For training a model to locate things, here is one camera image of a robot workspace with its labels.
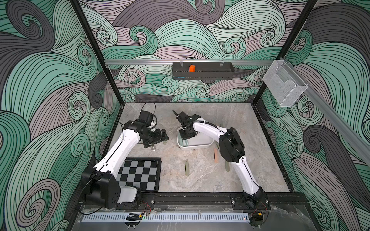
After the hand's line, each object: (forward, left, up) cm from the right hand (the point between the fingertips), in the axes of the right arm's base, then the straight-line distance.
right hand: (186, 136), depth 98 cm
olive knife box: (-21, +1, -1) cm, 21 cm away
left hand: (-11, +14, +15) cm, 24 cm away
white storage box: (-7, -8, +5) cm, 12 cm away
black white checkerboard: (-25, +25, +2) cm, 36 cm away
